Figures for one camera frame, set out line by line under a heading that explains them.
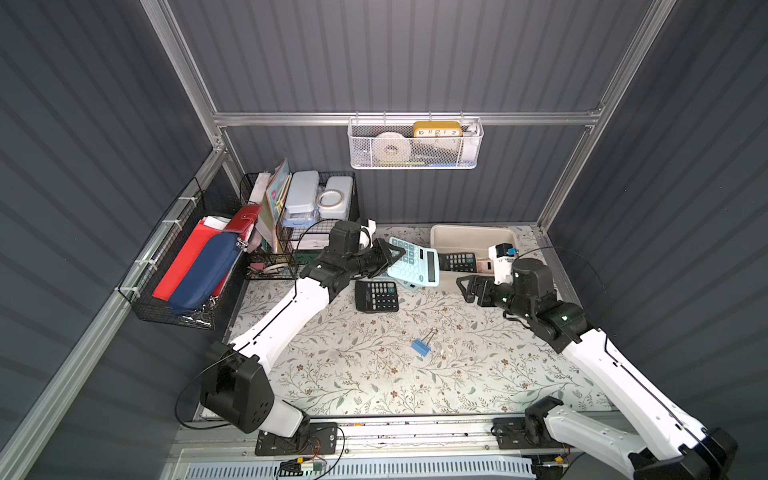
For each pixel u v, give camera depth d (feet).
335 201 3.17
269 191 2.89
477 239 3.37
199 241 2.44
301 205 3.08
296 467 2.31
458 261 3.35
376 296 3.24
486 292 2.11
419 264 2.52
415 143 2.96
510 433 2.38
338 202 3.14
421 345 2.91
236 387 1.35
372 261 2.20
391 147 2.77
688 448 1.25
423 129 2.85
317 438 2.42
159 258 2.18
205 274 2.20
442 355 2.85
